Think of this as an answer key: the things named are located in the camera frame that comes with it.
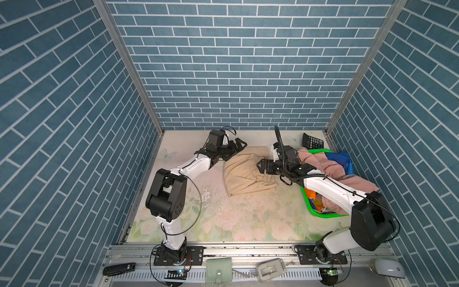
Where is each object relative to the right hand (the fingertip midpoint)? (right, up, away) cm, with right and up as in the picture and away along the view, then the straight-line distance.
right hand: (262, 163), depth 87 cm
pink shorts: (+30, 0, +3) cm, 30 cm away
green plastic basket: (+23, -22, -10) cm, 33 cm away
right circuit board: (+25, -45, -15) cm, 54 cm away
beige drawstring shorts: (-10, -8, +9) cm, 16 cm away
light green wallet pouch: (-20, -41, -18) cm, 48 cm away
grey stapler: (+1, -40, -18) cm, 44 cm away
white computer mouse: (+45, -37, -21) cm, 62 cm away
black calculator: (+35, +10, +25) cm, 44 cm away
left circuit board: (-36, -44, -15) cm, 59 cm away
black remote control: (-59, -40, -17) cm, 74 cm away
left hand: (-10, +8, +3) cm, 13 cm away
